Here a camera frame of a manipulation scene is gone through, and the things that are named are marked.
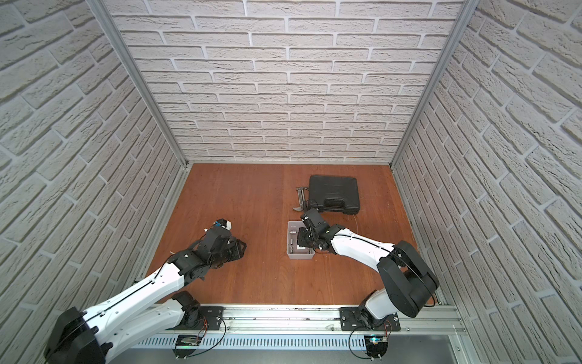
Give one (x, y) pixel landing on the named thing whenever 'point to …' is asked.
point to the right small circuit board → (376, 346)
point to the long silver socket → (293, 232)
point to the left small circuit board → (186, 345)
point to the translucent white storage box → (294, 251)
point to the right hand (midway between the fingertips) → (301, 238)
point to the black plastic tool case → (334, 194)
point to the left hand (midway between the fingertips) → (246, 242)
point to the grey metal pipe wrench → (301, 198)
